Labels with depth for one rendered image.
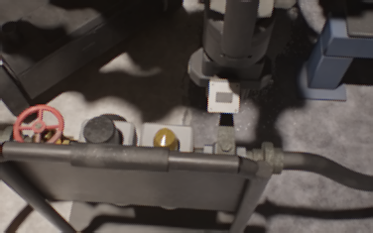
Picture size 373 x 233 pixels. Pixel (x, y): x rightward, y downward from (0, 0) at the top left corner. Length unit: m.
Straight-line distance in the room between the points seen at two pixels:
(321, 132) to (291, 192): 0.20
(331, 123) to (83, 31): 0.71
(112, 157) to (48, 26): 0.69
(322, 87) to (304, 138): 0.16
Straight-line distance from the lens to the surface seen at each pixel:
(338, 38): 1.09
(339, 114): 1.27
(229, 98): 0.60
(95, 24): 1.16
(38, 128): 0.65
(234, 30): 0.47
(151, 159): 0.53
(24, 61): 1.13
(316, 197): 1.15
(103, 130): 0.62
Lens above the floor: 1.06
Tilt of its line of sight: 62 degrees down
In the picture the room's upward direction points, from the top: straight up
